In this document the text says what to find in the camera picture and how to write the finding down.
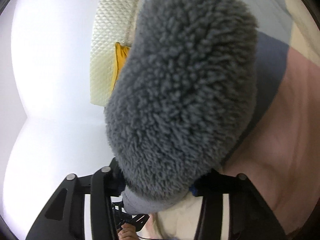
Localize yellow crown pillow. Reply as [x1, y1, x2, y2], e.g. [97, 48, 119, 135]
[110, 42, 131, 91]

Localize cream quilted headboard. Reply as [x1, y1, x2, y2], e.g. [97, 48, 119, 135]
[89, 0, 143, 107]

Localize grey fleece zip jacket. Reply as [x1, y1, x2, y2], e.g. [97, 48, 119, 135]
[105, 0, 258, 215]

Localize patchwork plaid duvet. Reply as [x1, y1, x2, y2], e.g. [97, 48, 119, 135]
[139, 0, 320, 240]

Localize person's left hand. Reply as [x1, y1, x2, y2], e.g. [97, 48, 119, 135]
[117, 223, 139, 240]

